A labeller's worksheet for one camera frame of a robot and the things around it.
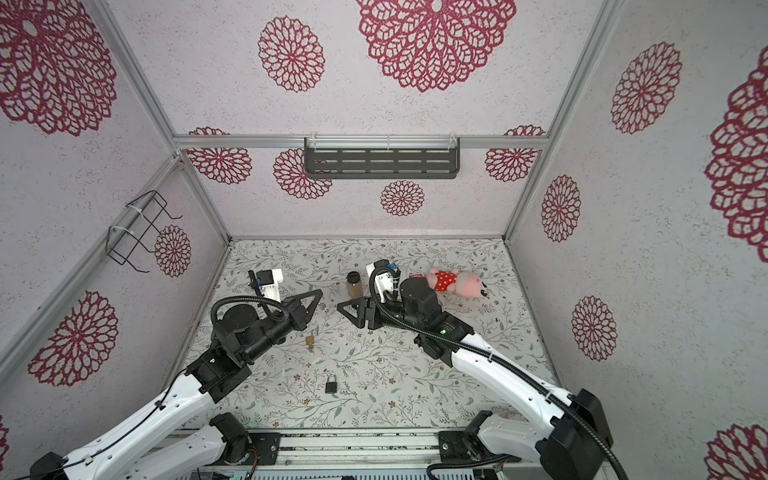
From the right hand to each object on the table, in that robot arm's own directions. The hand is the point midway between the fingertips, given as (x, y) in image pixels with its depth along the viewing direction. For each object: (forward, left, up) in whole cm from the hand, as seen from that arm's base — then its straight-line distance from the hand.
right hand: (344, 303), depth 66 cm
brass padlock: (+5, +15, -29) cm, 33 cm away
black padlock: (-9, +6, -30) cm, 32 cm away
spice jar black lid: (+21, +2, -22) cm, 31 cm away
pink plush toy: (+24, -33, -24) cm, 47 cm away
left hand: (+2, +6, -1) cm, 6 cm away
